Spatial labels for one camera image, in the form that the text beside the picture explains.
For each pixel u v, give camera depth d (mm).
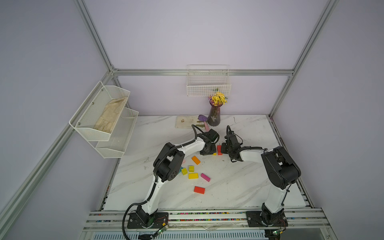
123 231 691
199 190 844
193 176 883
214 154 910
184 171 882
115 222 748
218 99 981
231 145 782
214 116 1075
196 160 956
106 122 764
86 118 688
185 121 1159
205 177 868
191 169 910
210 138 787
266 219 660
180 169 882
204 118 1174
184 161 578
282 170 507
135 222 729
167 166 557
